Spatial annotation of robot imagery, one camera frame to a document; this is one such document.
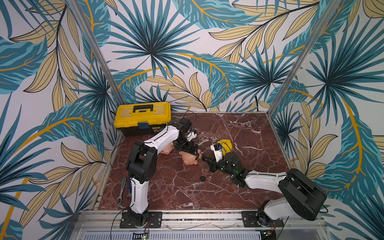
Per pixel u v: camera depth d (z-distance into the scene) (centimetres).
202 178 88
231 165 65
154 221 73
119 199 78
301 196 44
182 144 79
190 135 83
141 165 51
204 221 75
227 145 91
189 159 86
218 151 75
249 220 73
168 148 93
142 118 97
